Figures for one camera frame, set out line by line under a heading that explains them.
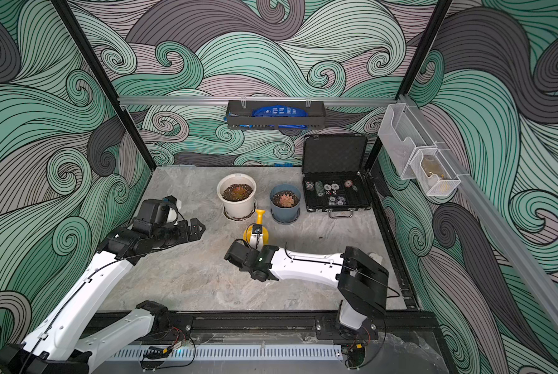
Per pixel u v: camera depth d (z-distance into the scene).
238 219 1.00
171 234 0.62
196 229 0.66
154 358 0.68
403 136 0.78
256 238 0.70
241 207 0.97
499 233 0.52
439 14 0.72
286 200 0.95
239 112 0.94
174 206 0.59
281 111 0.92
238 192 0.97
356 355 0.73
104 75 0.86
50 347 0.36
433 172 0.67
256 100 0.94
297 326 0.75
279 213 0.92
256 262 0.58
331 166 1.10
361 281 0.43
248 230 0.73
